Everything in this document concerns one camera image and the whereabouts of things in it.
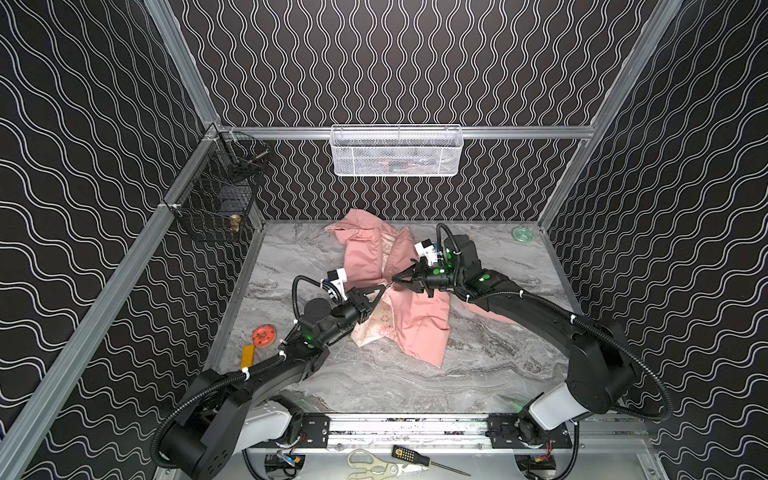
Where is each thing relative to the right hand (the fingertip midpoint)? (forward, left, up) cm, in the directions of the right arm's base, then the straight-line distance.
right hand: (392, 279), depth 77 cm
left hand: (-5, -1, +2) cm, 5 cm away
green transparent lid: (+37, -50, -23) cm, 66 cm away
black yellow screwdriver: (-35, -3, -21) cm, 41 cm away
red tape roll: (-7, +38, -18) cm, 43 cm away
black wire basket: (+35, +57, +6) cm, 67 cm away
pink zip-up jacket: (+22, +7, -16) cm, 28 cm away
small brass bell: (+15, +44, +7) cm, 47 cm away
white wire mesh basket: (+73, -1, -7) cm, 73 cm away
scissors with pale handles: (-38, +4, -22) cm, 44 cm away
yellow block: (-13, +43, -21) cm, 49 cm away
